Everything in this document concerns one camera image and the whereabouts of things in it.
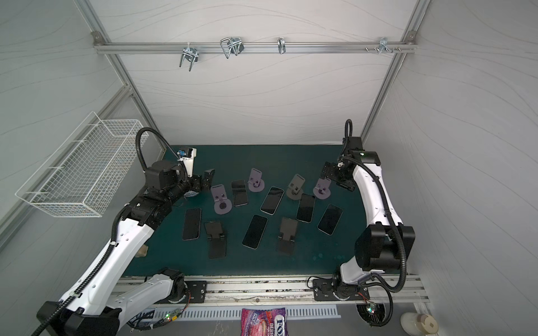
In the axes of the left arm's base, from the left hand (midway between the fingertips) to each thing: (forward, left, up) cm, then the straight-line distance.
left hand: (197, 167), depth 72 cm
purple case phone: (+7, -10, -29) cm, 32 cm away
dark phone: (+1, -42, -30) cm, 51 cm away
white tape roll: (-41, -72, -22) cm, 86 cm away
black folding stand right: (-15, -33, -23) cm, 43 cm away
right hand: (+4, -51, -10) cm, 52 cm away
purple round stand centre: (+11, -18, -25) cm, 33 cm away
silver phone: (+5, -26, -31) cm, 41 cm away
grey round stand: (+8, -36, -25) cm, 45 cm away
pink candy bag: (-42, -25, -28) cm, 56 cm away
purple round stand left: (+1, -3, -29) cm, 30 cm away
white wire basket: (-5, +36, +1) cm, 37 cm away
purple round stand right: (+9, -50, -27) cm, 57 cm away
